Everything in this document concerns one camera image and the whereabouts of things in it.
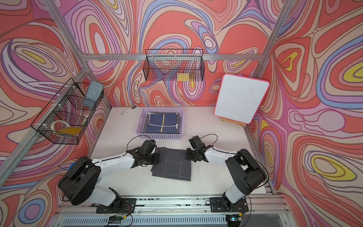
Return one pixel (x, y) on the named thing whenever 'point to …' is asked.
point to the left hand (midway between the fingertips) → (160, 159)
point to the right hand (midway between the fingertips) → (187, 159)
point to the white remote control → (127, 111)
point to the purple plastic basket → (142, 128)
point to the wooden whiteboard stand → (224, 119)
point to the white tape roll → (58, 121)
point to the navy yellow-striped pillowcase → (160, 122)
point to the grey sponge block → (94, 91)
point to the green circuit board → (114, 218)
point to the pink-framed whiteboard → (239, 99)
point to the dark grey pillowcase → (172, 164)
